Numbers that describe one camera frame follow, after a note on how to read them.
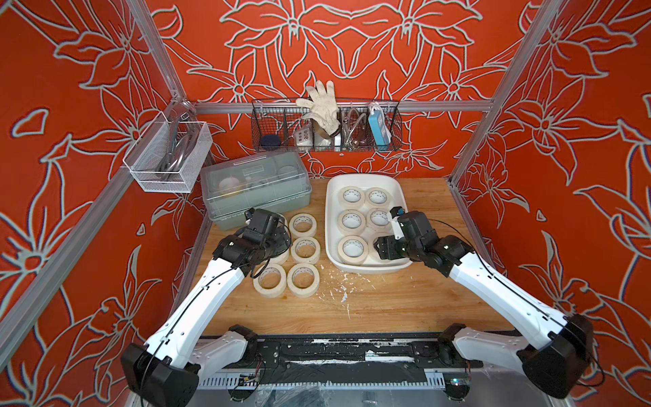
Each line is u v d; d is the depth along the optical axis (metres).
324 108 0.89
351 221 1.04
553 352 0.37
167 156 0.76
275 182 0.93
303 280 0.88
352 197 1.13
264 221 0.55
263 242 0.56
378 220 0.98
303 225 1.03
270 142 1.02
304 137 0.94
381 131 0.88
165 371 0.37
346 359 0.73
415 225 0.57
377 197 1.13
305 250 0.95
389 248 0.68
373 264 0.90
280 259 0.91
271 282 0.87
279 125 1.02
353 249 0.93
